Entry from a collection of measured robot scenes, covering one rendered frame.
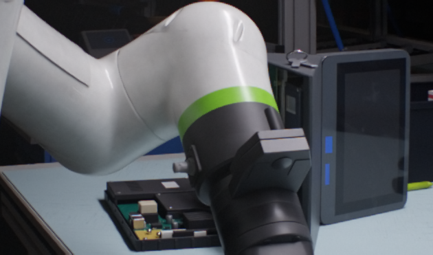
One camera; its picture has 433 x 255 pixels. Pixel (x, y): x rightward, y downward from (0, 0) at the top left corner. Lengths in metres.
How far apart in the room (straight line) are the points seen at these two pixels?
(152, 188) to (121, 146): 0.40
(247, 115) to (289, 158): 0.08
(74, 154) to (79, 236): 0.29
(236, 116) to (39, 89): 0.17
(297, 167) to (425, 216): 0.52
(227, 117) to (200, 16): 0.11
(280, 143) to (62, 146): 0.23
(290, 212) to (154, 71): 0.19
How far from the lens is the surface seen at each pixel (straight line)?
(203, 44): 1.00
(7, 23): 0.64
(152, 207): 1.33
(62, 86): 0.97
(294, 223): 0.93
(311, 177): 1.14
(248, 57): 1.01
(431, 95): 1.73
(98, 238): 1.31
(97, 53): 3.31
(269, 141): 0.89
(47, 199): 1.51
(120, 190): 1.44
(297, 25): 2.86
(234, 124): 0.96
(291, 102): 1.24
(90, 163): 1.06
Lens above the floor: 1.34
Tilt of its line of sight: 10 degrees down
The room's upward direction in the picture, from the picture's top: straight up
